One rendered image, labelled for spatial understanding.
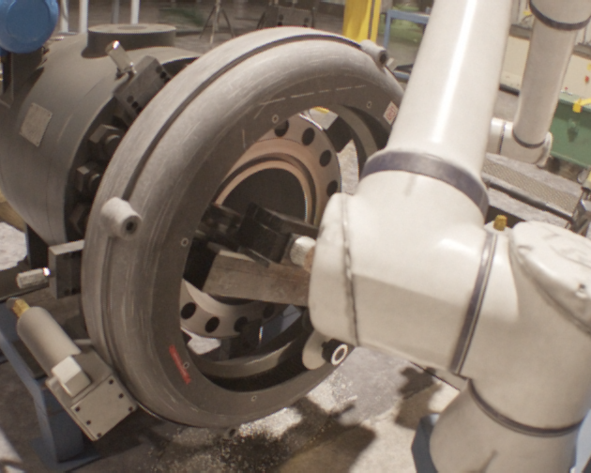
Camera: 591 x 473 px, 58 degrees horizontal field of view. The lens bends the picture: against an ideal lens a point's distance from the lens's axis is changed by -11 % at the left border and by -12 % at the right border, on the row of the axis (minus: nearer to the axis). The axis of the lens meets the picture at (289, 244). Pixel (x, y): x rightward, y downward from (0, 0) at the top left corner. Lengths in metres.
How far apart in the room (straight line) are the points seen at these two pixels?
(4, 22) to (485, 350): 1.17
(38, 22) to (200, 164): 0.73
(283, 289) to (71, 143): 0.48
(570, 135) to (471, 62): 3.48
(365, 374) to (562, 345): 1.25
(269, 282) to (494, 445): 0.48
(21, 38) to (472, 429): 1.19
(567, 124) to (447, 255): 3.67
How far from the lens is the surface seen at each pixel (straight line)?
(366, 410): 1.64
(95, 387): 0.91
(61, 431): 1.38
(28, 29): 1.40
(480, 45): 0.77
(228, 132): 0.81
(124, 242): 0.80
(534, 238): 0.59
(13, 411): 1.62
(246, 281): 0.91
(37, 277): 0.89
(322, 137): 1.15
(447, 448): 0.68
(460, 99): 0.70
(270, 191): 1.25
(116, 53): 0.84
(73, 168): 1.13
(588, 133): 4.17
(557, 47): 1.11
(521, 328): 0.56
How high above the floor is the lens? 1.07
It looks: 26 degrees down
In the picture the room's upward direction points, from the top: 6 degrees clockwise
